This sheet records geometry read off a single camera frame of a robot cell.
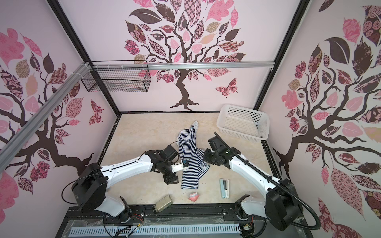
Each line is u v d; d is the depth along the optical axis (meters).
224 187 0.81
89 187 0.43
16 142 0.52
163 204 0.75
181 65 0.94
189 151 0.95
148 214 0.74
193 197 0.76
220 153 0.62
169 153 0.67
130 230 0.70
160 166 0.61
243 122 1.14
